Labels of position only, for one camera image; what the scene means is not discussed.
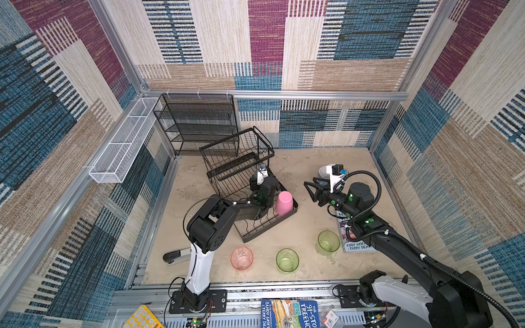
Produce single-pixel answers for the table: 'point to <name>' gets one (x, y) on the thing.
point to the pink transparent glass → (242, 258)
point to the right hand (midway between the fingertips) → (311, 183)
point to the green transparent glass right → (328, 242)
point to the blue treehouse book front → (289, 313)
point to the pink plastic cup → (284, 203)
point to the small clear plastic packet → (329, 318)
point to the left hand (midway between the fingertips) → (264, 175)
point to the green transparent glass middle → (287, 260)
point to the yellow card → (143, 318)
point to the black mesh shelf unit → (187, 120)
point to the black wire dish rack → (238, 167)
